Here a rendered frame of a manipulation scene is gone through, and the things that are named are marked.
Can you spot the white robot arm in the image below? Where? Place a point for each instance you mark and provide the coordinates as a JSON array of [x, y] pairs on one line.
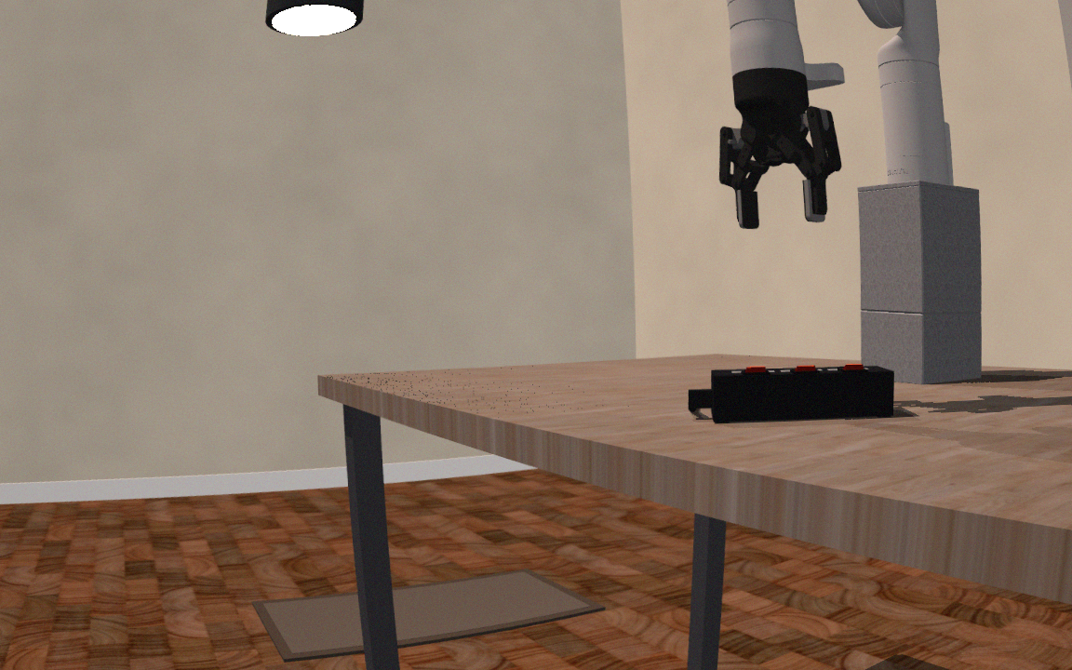
[[764, 34]]

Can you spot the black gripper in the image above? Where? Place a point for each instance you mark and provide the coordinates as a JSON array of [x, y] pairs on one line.
[[778, 96]]

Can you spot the black power strip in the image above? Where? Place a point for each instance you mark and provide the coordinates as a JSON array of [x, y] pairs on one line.
[[801, 393]]

